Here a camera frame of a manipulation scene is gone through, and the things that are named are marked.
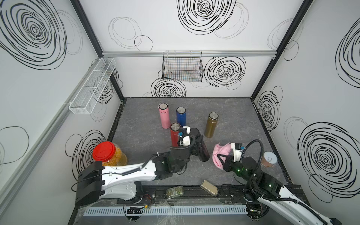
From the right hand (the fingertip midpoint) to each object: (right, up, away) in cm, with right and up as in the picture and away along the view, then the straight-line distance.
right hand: (218, 157), depth 74 cm
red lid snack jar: (-56, +4, -5) cm, 56 cm away
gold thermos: (-1, +16, +12) cm, 20 cm away
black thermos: (-8, +3, -1) cm, 9 cm away
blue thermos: (-20, +22, +12) cm, 32 cm away
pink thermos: (-31, +26, +12) cm, 42 cm away
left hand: (-11, +12, -5) cm, 18 cm away
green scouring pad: (-23, -17, -2) cm, 29 cm away
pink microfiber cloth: (+2, +4, -1) cm, 5 cm away
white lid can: (+31, -3, +7) cm, 32 cm away
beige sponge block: (-5, -16, 0) cm, 17 cm away
